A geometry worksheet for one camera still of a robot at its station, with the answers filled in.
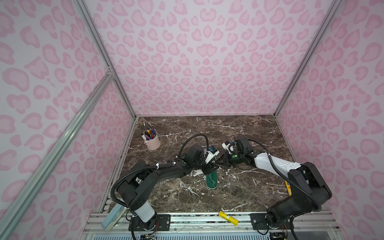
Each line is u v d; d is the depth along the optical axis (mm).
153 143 962
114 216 723
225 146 836
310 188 441
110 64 896
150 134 949
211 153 752
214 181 815
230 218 730
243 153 703
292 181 440
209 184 819
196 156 690
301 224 735
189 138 1076
